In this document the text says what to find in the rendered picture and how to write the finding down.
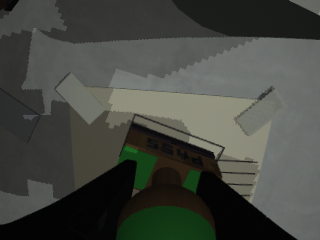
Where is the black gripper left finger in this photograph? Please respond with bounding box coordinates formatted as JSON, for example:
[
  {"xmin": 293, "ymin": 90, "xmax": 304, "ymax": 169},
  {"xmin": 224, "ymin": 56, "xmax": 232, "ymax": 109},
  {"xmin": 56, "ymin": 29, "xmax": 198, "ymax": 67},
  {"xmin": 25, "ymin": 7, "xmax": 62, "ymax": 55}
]
[{"xmin": 0, "ymin": 159, "xmax": 137, "ymax": 240}]

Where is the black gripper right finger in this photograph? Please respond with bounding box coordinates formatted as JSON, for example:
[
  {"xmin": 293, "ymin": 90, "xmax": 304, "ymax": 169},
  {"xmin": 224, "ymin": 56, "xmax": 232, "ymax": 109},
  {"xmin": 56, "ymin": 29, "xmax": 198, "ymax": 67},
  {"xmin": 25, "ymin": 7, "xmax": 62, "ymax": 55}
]
[{"xmin": 196, "ymin": 171, "xmax": 297, "ymax": 240}]

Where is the cream inspection card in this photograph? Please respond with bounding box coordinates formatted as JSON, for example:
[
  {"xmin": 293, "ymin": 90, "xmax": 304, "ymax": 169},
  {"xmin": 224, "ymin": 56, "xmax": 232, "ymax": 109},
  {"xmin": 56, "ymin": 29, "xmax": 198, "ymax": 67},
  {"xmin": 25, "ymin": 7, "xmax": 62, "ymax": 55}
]
[{"xmin": 56, "ymin": 73, "xmax": 288, "ymax": 204}]

